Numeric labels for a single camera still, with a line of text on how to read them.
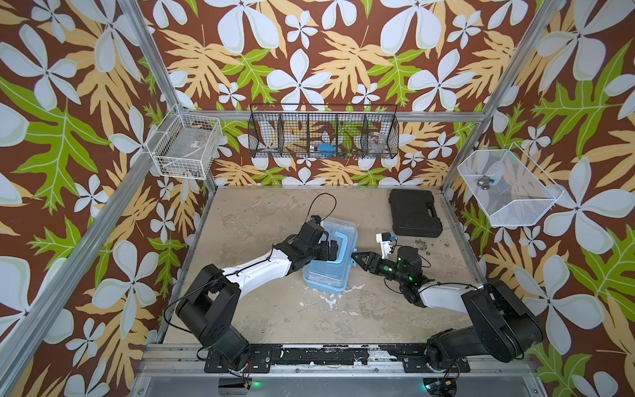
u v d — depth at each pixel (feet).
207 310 1.44
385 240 2.63
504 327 1.42
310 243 2.23
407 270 2.25
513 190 2.66
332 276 2.61
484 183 2.83
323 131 3.24
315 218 2.59
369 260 2.52
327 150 3.11
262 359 2.42
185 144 2.83
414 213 3.51
